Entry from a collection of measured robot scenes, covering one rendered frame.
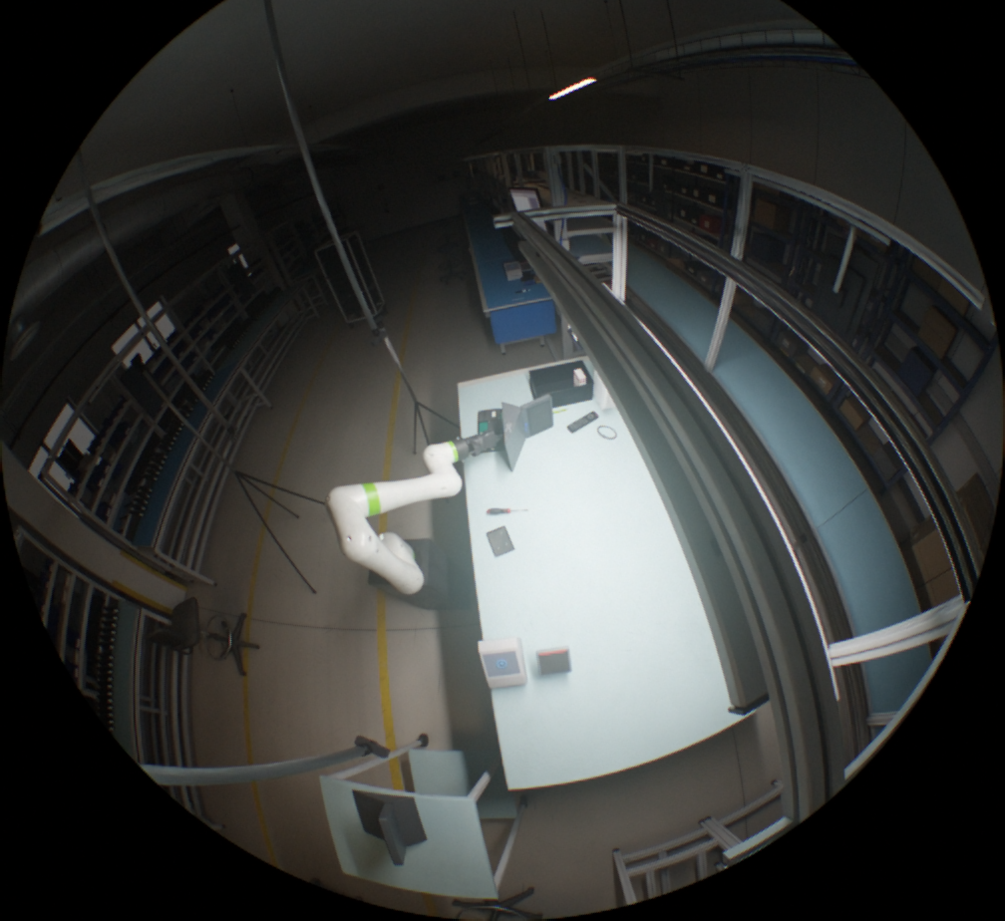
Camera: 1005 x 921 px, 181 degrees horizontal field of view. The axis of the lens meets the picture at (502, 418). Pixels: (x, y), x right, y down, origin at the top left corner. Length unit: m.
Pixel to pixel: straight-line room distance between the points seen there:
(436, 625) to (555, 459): 1.47
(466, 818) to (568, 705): 0.57
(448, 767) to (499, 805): 0.37
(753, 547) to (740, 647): 0.11
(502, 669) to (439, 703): 1.30
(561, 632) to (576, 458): 0.75
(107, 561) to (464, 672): 3.63
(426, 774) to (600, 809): 1.09
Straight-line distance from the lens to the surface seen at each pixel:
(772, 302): 0.79
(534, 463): 1.44
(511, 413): 1.36
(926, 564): 3.62
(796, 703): 0.33
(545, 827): 2.59
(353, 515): 1.02
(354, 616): 2.66
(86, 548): 4.14
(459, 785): 2.15
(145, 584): 4.37
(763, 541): 0.33
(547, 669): 1.11
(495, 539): 1.30
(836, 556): 1.89
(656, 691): 1.26
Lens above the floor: 2.20
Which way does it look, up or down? 47 degrees down
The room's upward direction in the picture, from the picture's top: 13 degrees counter-clockwise
